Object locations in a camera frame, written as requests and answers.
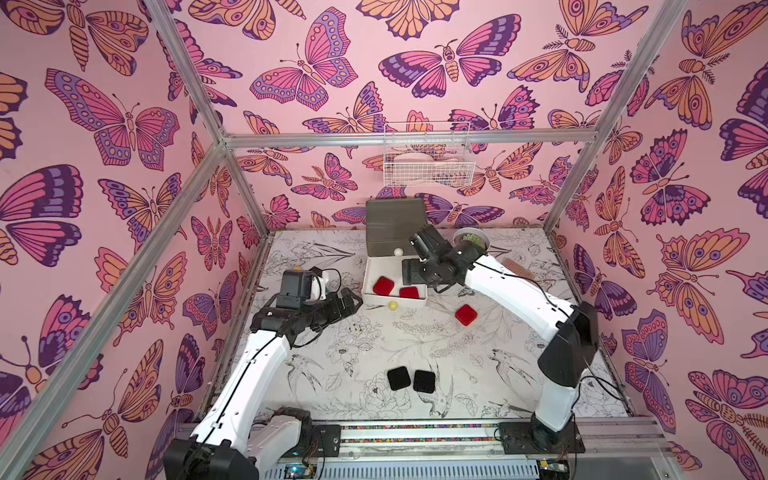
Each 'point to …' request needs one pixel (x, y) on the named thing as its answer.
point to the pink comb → (517, 269)
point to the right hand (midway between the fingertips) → (408, 277)
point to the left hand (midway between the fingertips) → (353, 304)
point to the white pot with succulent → (478, 235)
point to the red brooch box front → (383, 286)
